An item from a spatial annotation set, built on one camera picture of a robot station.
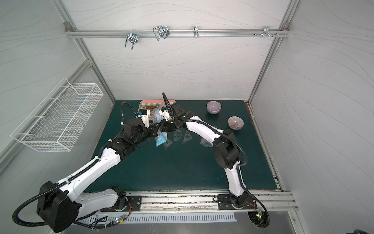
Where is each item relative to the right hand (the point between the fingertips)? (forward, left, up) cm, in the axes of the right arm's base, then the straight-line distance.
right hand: (156, 129), depth 84 cm
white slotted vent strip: (-40, -6, -17) cm, 44 cm away
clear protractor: (+7, -10, -17) cm, 21 cm away
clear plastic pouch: (+1, -30, -17) cm, 34 cm away
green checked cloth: (+30, +13, -15) cm, 36 cm away
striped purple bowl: (+18, -51, -15) cm, 57 cm away
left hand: (-1, -4, +7) cm, 8 cm away
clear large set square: (-1, -4, -17) cm, 17 cm away
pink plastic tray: (+37, +12, -14) cm, 41 cm away
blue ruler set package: (-6, -4, +2) cm, 8 cm away
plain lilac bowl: (+33, -37, -15) cm, 51 cm away
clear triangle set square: (+5, -16, -17) cm, 23 cm away
